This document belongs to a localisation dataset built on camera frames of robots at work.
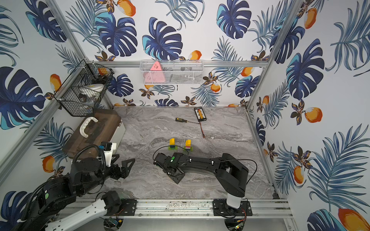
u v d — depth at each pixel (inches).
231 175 17.6
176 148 37.6
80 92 33.7
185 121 43.4
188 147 35.8
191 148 37.1
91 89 31.4
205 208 29.9
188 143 35.4
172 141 35.5
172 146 37.1
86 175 16.7
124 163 21.4
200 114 44.8
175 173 23.1
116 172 21.1
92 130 34.4
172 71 39.5
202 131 41.8
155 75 35.5
